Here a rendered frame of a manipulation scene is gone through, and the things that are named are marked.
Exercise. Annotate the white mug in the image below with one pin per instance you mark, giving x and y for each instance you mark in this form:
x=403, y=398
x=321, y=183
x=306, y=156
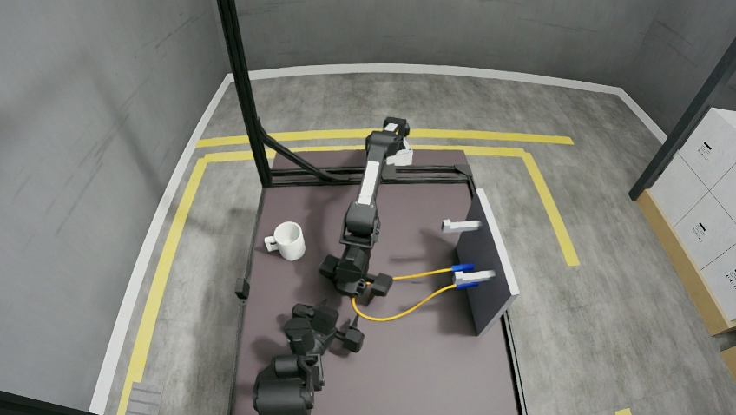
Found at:
x=287, y=233

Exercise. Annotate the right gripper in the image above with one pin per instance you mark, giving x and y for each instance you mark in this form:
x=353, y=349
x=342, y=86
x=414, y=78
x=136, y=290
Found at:
x=353, y=339

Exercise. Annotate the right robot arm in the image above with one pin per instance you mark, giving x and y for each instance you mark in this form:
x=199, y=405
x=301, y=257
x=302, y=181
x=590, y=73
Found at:
x=293, y=395

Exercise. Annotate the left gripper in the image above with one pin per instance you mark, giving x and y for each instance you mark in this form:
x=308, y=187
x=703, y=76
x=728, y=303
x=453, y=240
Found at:
x=381, y=284

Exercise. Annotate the yellow patch cord with blue plugs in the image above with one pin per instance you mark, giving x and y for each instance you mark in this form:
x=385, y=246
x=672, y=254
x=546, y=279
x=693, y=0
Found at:
x=458, y=268

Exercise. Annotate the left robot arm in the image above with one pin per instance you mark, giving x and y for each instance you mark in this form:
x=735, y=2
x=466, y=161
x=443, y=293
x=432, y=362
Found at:
x=362, y=216

